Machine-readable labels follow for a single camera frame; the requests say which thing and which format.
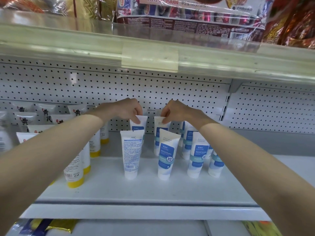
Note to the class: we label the person's left hand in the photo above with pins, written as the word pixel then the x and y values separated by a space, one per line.
pixel 125 109

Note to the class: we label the group of blue-labelled white tubes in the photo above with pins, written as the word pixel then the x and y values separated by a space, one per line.
pixel 131 157

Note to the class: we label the person's left forearm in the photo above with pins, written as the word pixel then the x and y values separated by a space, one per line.
pixel 37 164

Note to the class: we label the row of yellow cap tubes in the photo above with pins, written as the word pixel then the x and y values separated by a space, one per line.
pixel 73 174

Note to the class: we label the person's right hand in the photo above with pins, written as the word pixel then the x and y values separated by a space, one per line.
pixel 183 111

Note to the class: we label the white tube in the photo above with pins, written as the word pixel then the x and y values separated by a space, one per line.
pixel 142 124
pixel 159 126

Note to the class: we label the blue snack packet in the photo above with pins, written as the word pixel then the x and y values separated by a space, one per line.
pixel 43 228

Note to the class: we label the person's right forearm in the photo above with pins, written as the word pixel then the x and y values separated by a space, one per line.
pixel 265 174

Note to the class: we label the yellow snack bag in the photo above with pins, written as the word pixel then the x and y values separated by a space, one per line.
pixel 260 229

